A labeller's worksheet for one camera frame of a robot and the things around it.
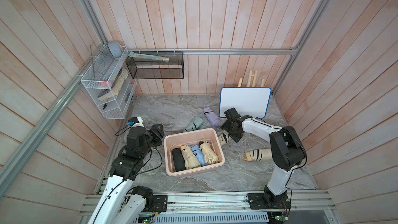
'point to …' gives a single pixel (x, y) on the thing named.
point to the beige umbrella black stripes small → (210, 155)
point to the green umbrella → (195, 125)
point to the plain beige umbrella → (190, 160)
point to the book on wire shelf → (104, 94)
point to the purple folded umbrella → (212, 117)
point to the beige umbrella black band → (224, 138)
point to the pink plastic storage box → (190, 138)
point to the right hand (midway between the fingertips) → (225, 131)
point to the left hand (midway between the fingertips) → (159, 130)
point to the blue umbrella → (197, 151)
